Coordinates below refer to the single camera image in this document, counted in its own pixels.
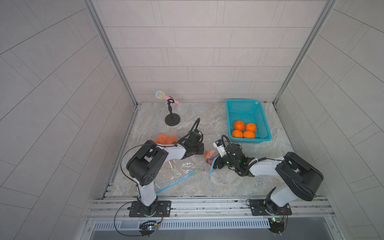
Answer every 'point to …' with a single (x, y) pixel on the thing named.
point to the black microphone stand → (172, 119)
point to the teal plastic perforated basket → (249, 111)
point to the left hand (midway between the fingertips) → (203, 147)
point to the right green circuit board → (276, 225)
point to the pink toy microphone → (160, 95)
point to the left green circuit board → (148, 227)
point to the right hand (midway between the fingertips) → (210, 159)
